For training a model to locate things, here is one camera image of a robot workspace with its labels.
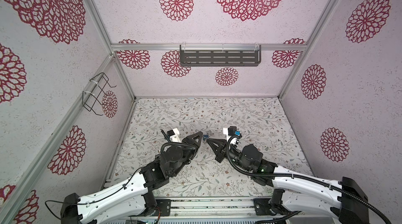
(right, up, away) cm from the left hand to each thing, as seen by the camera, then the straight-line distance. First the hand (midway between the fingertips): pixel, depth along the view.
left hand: (203, 136), depth 67 cm
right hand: (+2, -1, -1) cm, 2 cm away
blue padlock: (+2, -5, +32) cm, 32 cm away
